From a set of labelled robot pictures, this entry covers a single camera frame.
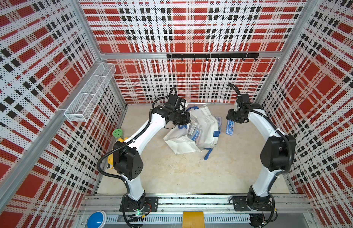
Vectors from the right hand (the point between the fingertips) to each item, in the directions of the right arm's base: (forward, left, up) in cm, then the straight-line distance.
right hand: (231, 117), depth 92 cm
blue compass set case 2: (-4, +25, -8) cm, 26 cm away
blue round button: (-54, +74, -12) cm, 92 cm away
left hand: (-8, +26, +7) cm, 28 cm away
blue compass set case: (-7, +2, -1) cm, 7 cm away
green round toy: (-5, +78, -10) cm, 79 cm away
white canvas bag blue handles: (-18, +33, 0) cm, 38 cm away
